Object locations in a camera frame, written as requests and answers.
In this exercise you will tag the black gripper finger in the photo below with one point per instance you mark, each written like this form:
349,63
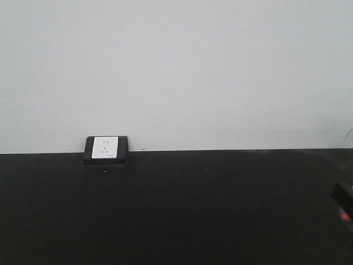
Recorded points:
343,196

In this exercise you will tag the red plastic spoon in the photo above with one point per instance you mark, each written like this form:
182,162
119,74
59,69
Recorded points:
345,216

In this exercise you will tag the black socket box white outlet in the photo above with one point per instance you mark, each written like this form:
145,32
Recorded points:
106,149

